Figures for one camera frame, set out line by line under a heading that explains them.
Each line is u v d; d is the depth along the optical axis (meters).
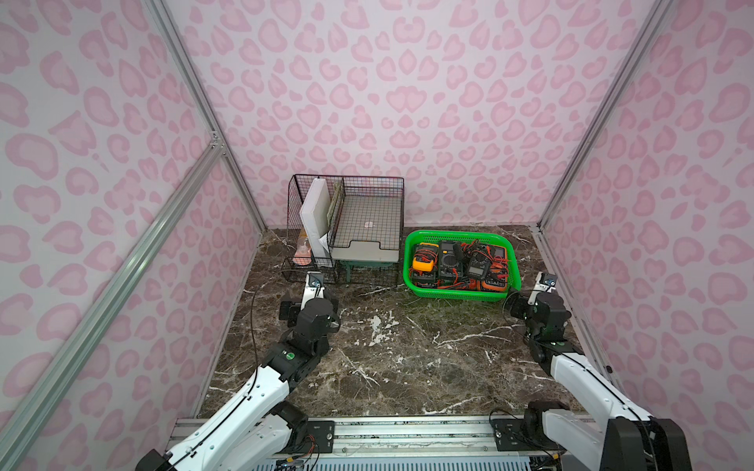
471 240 1.00
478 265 0.93
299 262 1.04
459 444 0.72
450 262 0.98
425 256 0.93
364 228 1.04
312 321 0.55
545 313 0.64
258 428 0.59
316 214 0.90
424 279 0.95
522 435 0.72
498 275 0.93
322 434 0.74
